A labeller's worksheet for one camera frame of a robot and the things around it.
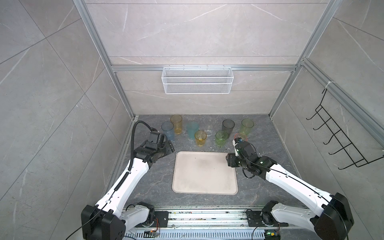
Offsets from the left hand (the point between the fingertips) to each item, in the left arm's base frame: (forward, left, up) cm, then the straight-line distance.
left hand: (168, 144), depth 80 cm
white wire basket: (+45, -18, +11) cm, 49 cm away
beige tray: (-9, -20, -20) cm, 30 cm away
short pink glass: (+17, -50, -18) cm, 56 cm away
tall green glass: (+17, -50, -7) cm, 53 cm away
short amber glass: (+16, -19, -17) cm, 30 cm away
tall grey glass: (+18, -38, -7) cm, 43 cm away
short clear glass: (+22, -26, -17) cm, 38 cm away
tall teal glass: (+22, -14, -13) cm, 29 cm away
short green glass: (+14, -33, -15) cm, 39 cm away
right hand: (-5, -35, -6) cm, 35 cm away
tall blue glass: (+21, +3, -11) cm, 23 cm away
